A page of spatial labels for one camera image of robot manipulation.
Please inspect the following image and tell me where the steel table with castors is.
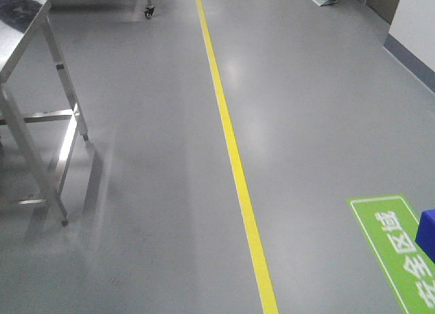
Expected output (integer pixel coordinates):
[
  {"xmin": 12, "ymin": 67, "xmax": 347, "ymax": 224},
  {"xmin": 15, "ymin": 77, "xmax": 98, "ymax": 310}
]
[{"xmin": 135, "ymin": 0, "xmax": 158, "ymax": 20}]

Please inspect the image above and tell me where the blue bottle-shaped plastic box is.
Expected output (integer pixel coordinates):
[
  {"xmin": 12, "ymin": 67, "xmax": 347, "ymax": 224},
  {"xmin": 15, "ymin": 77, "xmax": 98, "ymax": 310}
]
[{"xmin": 415, "ymin": 208, "xmax": 435, "ymax": 265}]

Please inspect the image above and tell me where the bare steel table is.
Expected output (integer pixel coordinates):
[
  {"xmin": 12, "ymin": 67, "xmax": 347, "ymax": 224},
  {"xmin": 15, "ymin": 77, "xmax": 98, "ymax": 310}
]
[{"xmin": 0, "ymin": 0, "xmax": 93, "ymax": 227}]

